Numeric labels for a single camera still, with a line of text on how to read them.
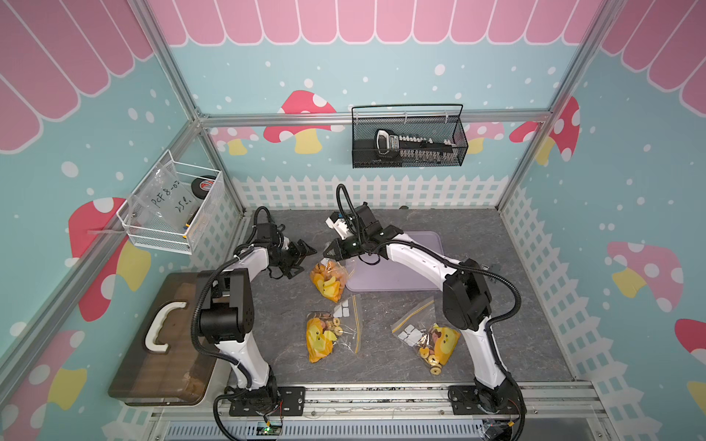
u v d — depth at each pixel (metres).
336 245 0.78
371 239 0.70
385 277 0.91
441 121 0.92
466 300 0.55
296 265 0.88
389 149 0.87
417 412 0.74
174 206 0.70
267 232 0.79
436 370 0.78
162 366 0.66
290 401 0.74
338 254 0.77
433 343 0.79
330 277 0.88
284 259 0.85
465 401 0.75
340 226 0.81
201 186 0.81
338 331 0.86
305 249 0.88
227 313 0.50
